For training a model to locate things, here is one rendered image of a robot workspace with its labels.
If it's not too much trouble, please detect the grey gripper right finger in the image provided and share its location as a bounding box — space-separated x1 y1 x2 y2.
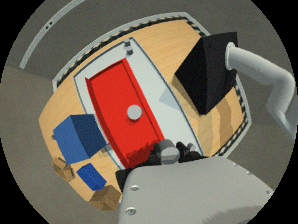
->
176 142 209 163

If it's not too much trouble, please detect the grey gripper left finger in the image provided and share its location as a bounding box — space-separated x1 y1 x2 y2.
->
115 143 162 193

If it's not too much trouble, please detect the blue open bin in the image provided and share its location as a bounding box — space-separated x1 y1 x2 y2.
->
76 162 107 191

